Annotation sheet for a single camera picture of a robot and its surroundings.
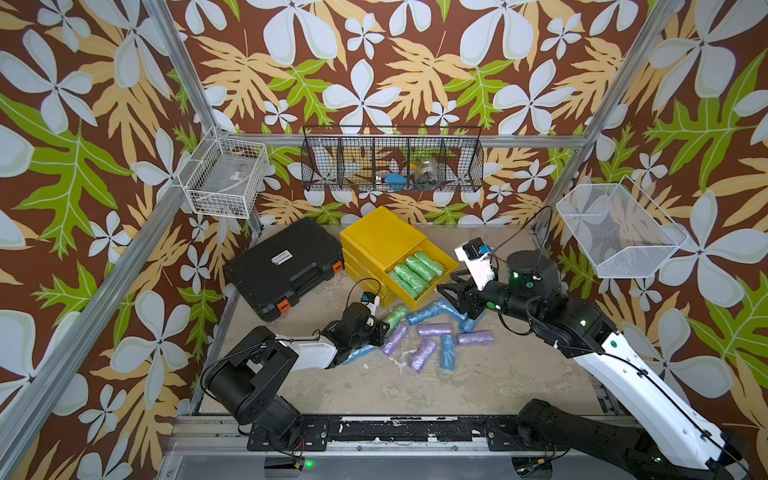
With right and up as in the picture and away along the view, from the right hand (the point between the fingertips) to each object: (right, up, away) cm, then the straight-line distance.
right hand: (443, 280), depth 63 cm
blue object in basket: (-9, +29, +31) cm, 43 cm away
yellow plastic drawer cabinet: (-13, +6, +21) cm, 25 cm away
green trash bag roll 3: (-5, -1, +21) cm, 21 cm away
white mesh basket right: (+52, +11, +16) cm, 56 cm away
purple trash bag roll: (-9, -20, +25) cm, 33 cm away
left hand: (-11, -15, +27) cm, 33 cm away
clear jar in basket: (+3, +33, +35) cm, 48 cm away
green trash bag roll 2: (-2, +2, +23) cm, 23 cm away
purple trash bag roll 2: (+3, -17, +26) cm, 32 cm away
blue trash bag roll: (-20, -24, +22) cm, 38 cm away
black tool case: (-49, 0, +36) cm, 60 cm away
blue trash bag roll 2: (+1, -13, +30) cm, 32 cm away
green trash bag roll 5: (-9, -14, +28) cm, 32 cm away
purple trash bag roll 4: (+16, -20, +25) cm, 35 cm away
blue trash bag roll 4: (+6, -23, +22) cm, 32 cm away
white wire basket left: (-60, +28, +23) cm, 70 cm away
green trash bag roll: (+2, +2, +22) cm, 22 cm away
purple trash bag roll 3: (-1, -24, +23) cm, 33 cm away
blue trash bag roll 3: (+13, -16, +27) cm, 34 cm away
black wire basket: (-10, +38, +35) cm, 52 cm away
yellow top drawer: (-10, -5, +21) cm, 24 cm away
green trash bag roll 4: (-6, -3, +19) cm, 20 cm away
